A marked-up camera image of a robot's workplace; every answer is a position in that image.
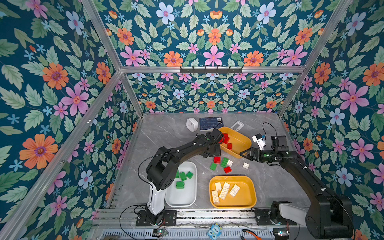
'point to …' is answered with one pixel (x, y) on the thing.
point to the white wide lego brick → (234, 190)
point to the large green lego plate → (224, 162)
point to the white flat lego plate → (246, 165)
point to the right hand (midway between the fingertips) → (245, 154)
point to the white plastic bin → (186, 197)
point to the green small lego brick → (213, 166)
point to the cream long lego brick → (215, 196)
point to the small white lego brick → (218, 186)
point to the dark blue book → (209, 123)
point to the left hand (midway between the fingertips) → (219, 150)
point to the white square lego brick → (230, 162)
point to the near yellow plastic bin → (246, 198)
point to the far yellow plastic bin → (234, 142)
